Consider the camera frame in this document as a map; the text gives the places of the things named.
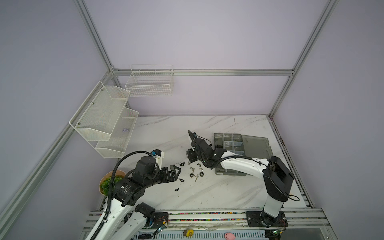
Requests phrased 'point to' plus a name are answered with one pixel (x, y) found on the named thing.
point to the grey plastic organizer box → (251, 146)
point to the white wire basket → (150, 80)
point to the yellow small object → (188, 232)
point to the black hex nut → (201, 174)
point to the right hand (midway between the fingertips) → (187, 150)
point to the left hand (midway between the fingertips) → (172, 172)
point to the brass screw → (197, 176)
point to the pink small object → (229, 236)
